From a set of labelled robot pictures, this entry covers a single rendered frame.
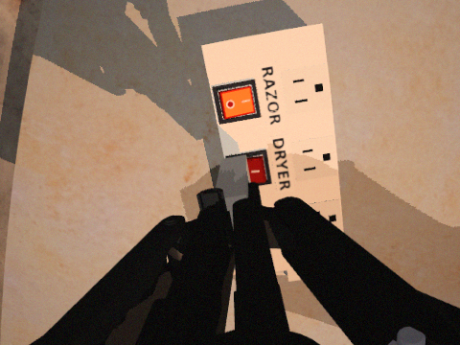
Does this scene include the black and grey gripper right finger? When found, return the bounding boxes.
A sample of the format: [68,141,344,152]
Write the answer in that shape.
[229,155,460,345]

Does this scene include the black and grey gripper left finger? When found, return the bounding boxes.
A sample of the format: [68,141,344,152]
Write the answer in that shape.
[30,157,235,345]

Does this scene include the cream power strip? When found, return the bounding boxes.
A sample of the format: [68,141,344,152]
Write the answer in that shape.
[202,24,343,231]

